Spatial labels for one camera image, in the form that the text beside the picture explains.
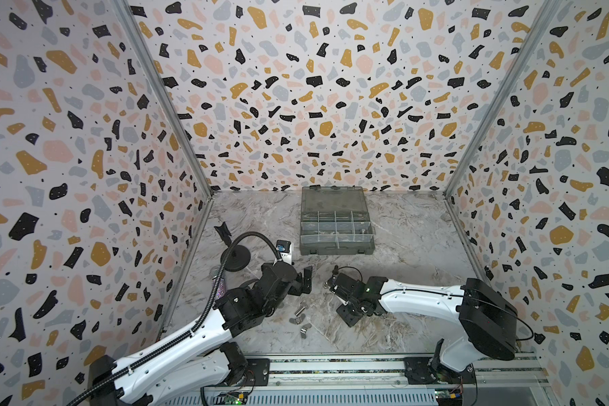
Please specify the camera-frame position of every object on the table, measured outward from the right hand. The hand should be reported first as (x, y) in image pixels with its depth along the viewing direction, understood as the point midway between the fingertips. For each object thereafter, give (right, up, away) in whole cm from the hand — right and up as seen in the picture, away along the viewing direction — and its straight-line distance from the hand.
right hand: (347, 312), depth 84 cm
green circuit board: (-32, -19, -14) cm, 40 cm away
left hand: (-14, +17, -11) cm, 25 cm away
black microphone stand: (-41, +16, +16) cm, 46 cm away
